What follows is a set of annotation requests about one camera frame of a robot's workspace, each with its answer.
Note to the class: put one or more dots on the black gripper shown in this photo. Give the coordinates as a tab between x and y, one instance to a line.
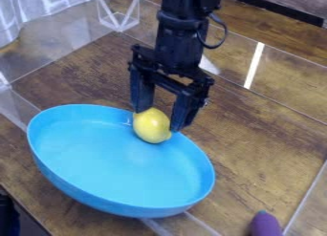
171	66

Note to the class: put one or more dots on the yellow lemon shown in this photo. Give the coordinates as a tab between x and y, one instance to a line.
151	125

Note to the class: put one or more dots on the blue plastic tray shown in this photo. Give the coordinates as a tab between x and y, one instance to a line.
102	165

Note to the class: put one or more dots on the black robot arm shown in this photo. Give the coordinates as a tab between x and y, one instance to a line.
192	8

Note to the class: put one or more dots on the purple eggplant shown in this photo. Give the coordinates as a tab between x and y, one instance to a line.
265	225

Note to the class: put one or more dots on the white patterned curtain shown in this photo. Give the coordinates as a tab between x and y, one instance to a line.
19	11

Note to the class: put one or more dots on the dark object at corner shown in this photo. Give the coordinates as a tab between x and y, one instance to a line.
10	224

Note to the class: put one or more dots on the clear acrylic bracket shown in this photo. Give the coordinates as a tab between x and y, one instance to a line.
116	20

